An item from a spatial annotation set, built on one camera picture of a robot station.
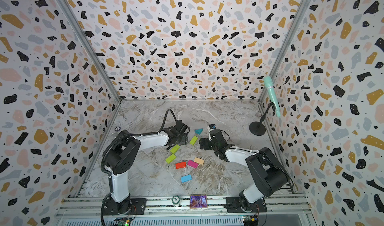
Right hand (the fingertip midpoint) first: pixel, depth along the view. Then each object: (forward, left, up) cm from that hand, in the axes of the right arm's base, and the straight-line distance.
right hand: (207, 140), depth 93 cm
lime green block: (+2, +9, -4) cm, 10 cm away
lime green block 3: (-11, +22, -4) cm, 25 cm away
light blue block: (-22, +11, -4) cm, 25 cm away
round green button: (-33, +15, +2) cm, 36 cm away
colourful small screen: (-33, +4, -4) cm, 33 cm away
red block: (-14, +16, -5) cm, 22 cm away
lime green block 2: (-4, +20, -4) cm, 21 cm away
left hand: (+3, +14, -3) cm, 14 cm away
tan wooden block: (-11, +5, -5) cm, 13 cm away
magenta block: (-14, +8, -5) cm, 17 cm away
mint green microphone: (+20, -33, +30) cm, 49 cm away
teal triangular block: (+9, +6, -3) cm, 11 cm away
